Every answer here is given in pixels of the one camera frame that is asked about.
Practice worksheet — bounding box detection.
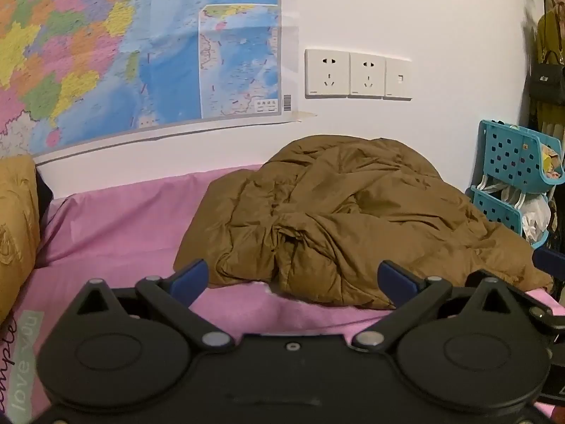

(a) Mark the white plastic bag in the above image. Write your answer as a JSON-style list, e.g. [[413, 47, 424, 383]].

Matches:
[[520, 193, 552, 245]]

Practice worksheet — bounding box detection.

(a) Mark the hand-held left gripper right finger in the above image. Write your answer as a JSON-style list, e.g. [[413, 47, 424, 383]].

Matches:
[[352, 260, 553, 355]]

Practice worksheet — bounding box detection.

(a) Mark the colourful wall map poster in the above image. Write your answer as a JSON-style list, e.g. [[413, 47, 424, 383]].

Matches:
[[0, 0, 302, 164]]

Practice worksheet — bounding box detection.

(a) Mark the olive hanging garment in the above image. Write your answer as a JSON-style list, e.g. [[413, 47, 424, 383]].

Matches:
[[530, 8, 565, 151]]

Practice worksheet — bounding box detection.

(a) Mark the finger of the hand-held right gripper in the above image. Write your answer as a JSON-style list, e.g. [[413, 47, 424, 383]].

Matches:
[[532, 247, 565, 284]]

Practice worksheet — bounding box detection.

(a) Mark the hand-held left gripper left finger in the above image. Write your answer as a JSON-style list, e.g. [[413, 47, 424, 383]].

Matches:
[[66, 258, 236, 354]]

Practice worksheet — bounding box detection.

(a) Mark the black handbag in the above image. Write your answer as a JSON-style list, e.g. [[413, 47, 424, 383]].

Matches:
[[529, 50, 565, 106]]

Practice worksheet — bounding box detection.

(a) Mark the yellow patterned pillow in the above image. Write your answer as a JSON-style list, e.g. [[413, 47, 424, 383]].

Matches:
[[0, 154, 41, 324]]

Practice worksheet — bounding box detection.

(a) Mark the pink bed sheet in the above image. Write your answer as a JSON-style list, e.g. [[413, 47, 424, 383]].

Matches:
[[0, 163, 561, 424]]

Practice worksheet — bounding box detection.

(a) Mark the brown padded jacket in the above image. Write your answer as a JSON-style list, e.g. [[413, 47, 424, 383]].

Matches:
[[173, 135, 554, 311]]

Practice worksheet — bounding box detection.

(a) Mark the white wall socket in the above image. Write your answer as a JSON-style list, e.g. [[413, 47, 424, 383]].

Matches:
[[349, 52, 386, 99], [304, 48, 350, 99]]

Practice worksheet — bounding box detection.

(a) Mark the teal plastic storage rack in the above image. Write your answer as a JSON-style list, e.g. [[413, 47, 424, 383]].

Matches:
[[467, 119, 565, 249]]

